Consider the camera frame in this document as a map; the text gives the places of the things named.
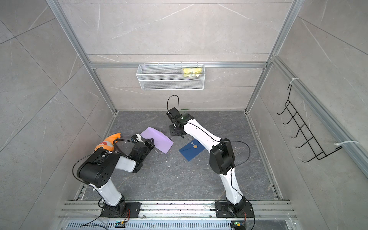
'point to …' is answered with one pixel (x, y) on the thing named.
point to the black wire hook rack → (315, 147)
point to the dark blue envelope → (192, 149)
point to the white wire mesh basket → (169, 77)
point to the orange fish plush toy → (108, 143)
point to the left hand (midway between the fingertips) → (155, 136)
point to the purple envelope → (161, 141)
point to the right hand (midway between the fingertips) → (176, 132)
